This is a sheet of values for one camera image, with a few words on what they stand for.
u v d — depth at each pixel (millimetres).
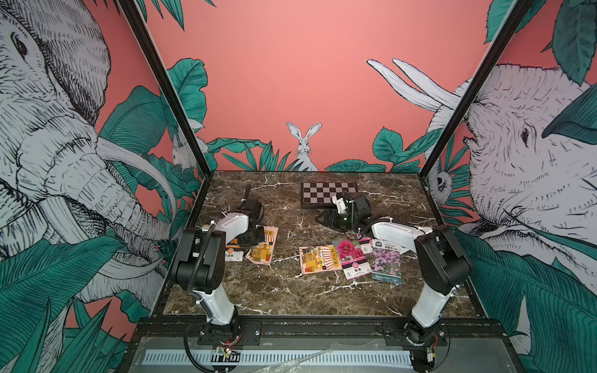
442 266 484
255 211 802
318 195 1095
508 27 719
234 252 922
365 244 949
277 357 702
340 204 862
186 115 992
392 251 912
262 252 929
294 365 687
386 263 898
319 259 904
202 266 477
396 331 735
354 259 907
